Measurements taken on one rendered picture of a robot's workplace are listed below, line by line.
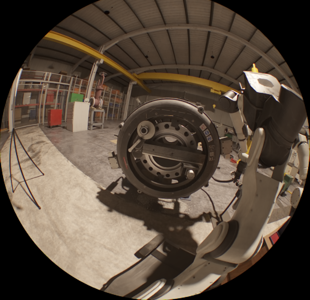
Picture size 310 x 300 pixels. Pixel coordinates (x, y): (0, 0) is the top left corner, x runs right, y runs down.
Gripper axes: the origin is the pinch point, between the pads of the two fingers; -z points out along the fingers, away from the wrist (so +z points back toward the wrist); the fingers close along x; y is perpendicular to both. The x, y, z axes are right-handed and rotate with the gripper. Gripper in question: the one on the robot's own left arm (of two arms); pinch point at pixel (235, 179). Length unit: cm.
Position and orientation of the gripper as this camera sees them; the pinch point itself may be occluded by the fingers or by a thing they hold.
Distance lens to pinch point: 105.6
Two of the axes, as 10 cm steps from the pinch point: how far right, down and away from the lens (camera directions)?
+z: 1.8, -9.5, -2.7
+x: 6.3, -1.0, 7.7
